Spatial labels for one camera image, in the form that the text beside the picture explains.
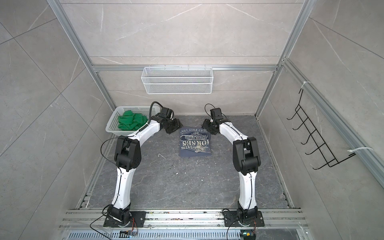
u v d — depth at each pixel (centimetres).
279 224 74
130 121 110
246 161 55
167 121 84
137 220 73
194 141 98
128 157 59
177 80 101
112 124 104
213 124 78
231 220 73
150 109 80
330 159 60
